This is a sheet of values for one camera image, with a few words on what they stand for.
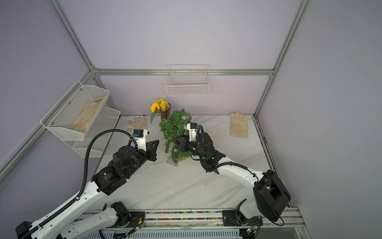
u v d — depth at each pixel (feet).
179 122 2.37
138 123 3.79
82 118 2.57
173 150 3.05
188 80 3.52
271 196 1.39
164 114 3.20
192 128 2.26
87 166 1.57
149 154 1.95
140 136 1.85
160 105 3.05
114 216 2.00
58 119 2.22
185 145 2.18
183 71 3.00
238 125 3.76
